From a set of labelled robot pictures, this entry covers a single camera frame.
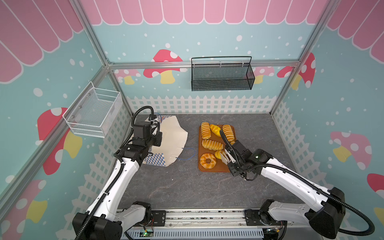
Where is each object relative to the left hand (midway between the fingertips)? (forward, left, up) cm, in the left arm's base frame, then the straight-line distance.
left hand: (156, 134), depth 78 cm
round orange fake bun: (-2, -26, -22) cm, 34 cm away
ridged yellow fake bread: (+19, -27, -20) cm, 39 cm away
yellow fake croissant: (+20, -34, -20) cm, 45 cm away
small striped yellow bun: (-1, -35, -18) cm, 39 cm away
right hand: (-12, -40, -11) cm, 43 cm away
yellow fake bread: (+7, -31, -20) cm, 38 cm away
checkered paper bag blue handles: (+11, -6, -18) cm, 22 cm away
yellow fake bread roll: (+18, -44, -21) cm, 52 cm away
